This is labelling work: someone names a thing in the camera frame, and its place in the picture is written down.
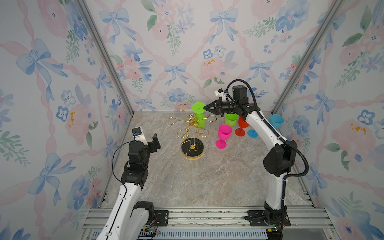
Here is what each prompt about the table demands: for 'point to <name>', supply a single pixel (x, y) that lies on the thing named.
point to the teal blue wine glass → (277, 120)
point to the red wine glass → (241, 132)
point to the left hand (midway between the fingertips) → (147, 134)
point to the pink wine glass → (224, 132)
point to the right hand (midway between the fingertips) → (203, 107)
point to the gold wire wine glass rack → (192, 148)
